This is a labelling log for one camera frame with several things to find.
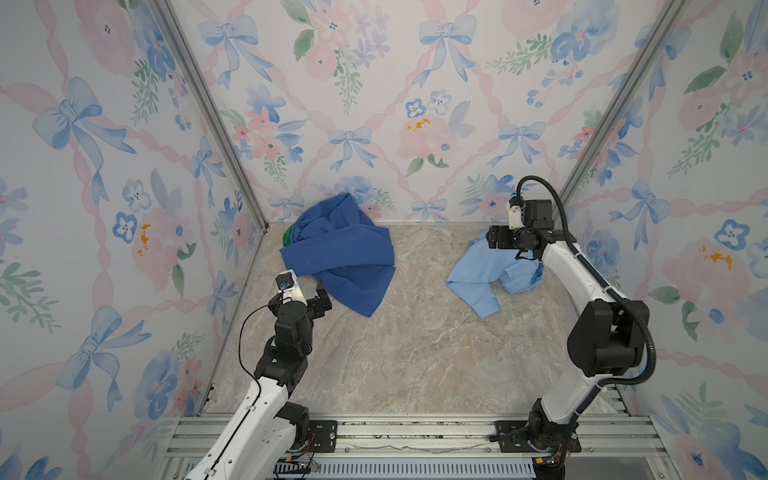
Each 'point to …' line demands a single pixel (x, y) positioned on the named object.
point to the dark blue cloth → (337, 243)
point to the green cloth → (288, 236)
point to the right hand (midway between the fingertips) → (499, 234)
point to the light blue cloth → (480, 266)
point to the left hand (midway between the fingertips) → (303, 282)
